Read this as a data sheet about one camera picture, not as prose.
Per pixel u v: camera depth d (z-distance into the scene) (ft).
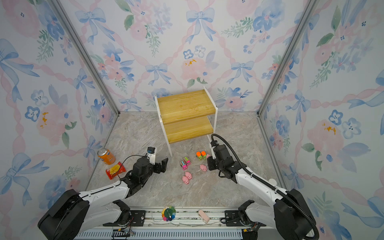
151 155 2.45
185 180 2.79
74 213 1.39
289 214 1.32
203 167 2.95
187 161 3.01
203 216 2.39
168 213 2.45
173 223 2.40
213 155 2.48
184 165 2.95
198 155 3.11
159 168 2.52
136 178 2.14
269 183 1.56
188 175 2.83
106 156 2.81
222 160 2.10
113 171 2.84
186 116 2.44
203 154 3.10
